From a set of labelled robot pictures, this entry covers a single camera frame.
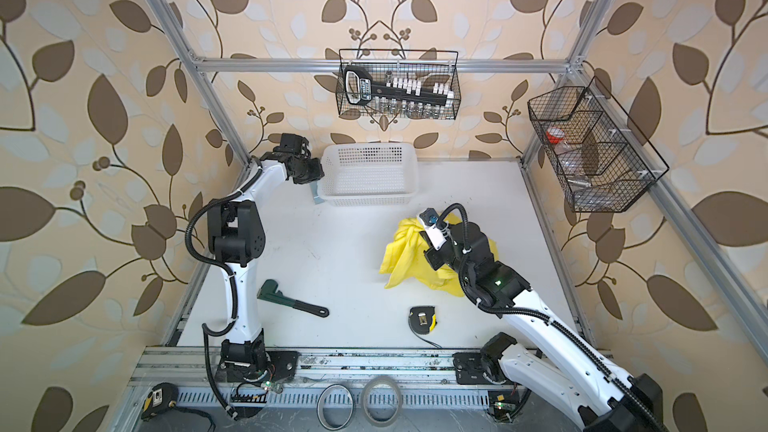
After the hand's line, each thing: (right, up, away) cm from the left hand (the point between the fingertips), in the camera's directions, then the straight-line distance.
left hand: (322, 168), depth 102 cm
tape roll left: (+7, -59, -32) cm, 68 cm away
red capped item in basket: (+69, +8, -21) cm, 73 cm away
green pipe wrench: (-12, -37, -16) cm, 42 cm away
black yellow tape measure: (+33, -42, -23) cm, 58 cm away
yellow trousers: (+28, -24, -29) cm, 47 cm away
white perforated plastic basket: (+15, -1, +13) cm, 20 cm away
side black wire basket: (+77, 0, -29) cm, 82 cm away
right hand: (+34, -18, -28) cm, 47 cm away
